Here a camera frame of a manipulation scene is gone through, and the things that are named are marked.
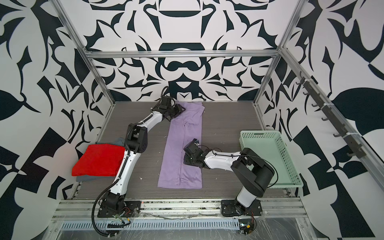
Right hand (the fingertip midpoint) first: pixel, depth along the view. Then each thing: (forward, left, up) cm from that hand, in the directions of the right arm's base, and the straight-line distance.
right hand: (186, 159), depth 89 cm
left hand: (+39, +2, +4) cm, 39 cm away
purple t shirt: (+23, +1, 0) cm, 23 cm away
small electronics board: (-32, -29, -3) cm, 43 cm away
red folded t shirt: (-2, +49, +5) cm, 49 cm away
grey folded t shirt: (+12, +43, +2) cm, 44 cm away
